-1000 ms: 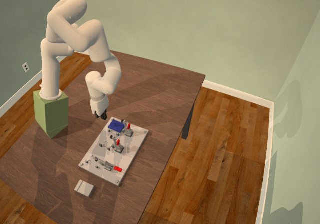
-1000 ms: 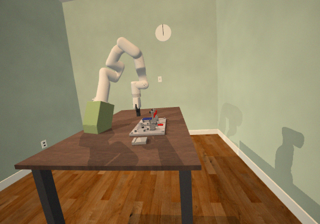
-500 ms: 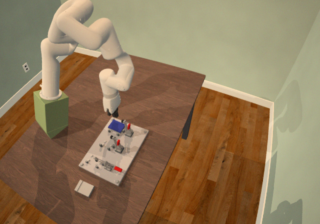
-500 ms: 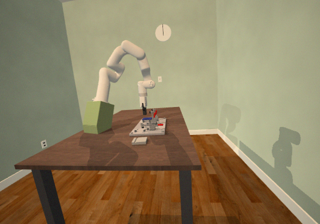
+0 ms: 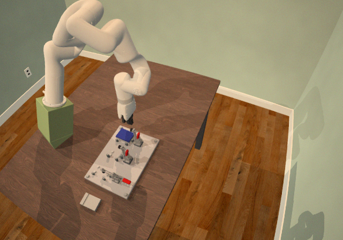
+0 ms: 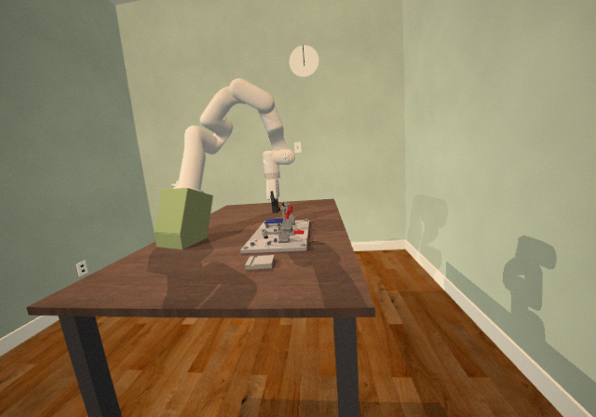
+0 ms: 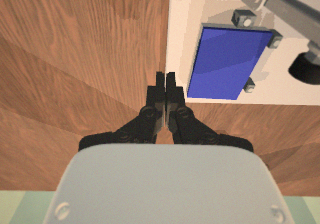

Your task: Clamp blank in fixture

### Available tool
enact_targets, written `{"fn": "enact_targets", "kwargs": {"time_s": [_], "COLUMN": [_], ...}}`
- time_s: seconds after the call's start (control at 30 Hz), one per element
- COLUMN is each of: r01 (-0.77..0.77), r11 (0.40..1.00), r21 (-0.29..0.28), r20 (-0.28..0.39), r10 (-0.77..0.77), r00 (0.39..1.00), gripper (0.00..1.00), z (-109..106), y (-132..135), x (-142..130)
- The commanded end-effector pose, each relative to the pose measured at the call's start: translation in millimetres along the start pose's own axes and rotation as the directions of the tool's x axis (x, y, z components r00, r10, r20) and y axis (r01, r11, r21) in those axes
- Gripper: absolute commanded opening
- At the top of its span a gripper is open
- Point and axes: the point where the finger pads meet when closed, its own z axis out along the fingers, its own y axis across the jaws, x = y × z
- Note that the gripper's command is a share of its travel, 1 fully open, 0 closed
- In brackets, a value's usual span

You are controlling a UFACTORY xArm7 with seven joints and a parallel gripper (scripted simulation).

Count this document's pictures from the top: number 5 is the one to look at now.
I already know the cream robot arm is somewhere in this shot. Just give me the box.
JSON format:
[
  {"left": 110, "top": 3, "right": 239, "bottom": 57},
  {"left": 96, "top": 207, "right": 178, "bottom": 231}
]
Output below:
[{"left": 42, "top": 0, "right": 151, "bottom": 107}]

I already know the toggle clamp with red handle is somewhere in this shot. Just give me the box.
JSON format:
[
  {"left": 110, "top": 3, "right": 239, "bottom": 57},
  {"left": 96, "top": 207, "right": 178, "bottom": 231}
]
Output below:
[
  {"left": 100, "top": 168, "right": 131, "bottom": 184},
  {"left": 118, "top": 145, "right": 133, "bottom": 165}
]

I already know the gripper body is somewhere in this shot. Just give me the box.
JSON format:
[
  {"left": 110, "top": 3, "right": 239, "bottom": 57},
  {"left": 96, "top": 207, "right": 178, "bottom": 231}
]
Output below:
[{"left": 117, "top": 98, "right": 136, "bottom": 121}]

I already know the blue flat plate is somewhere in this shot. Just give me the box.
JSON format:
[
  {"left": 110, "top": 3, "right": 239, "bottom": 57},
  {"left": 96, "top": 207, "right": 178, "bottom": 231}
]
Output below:
[{"left": 116, "top": 128, "right": 134, "bottom": 144}]

